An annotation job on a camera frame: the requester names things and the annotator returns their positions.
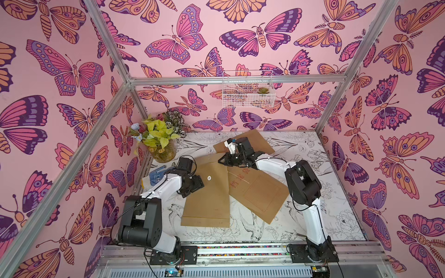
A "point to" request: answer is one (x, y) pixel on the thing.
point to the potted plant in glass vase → (159, 135)
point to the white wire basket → (248, 88)
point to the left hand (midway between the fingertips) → (199, 185)
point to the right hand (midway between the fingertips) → (219, 159)
